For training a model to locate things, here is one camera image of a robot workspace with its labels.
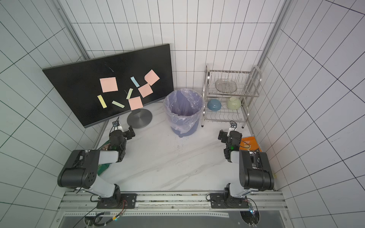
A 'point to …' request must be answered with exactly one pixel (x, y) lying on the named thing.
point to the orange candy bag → (249, 143)
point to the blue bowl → (214, 104)
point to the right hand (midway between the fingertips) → (225, 129)
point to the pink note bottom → (135, 103)
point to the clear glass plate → (225, 86)
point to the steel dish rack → (226, 94)
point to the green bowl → (234, 103)
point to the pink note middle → (145, 90)
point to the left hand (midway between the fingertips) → (124, 129)
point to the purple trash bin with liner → (183, 108)
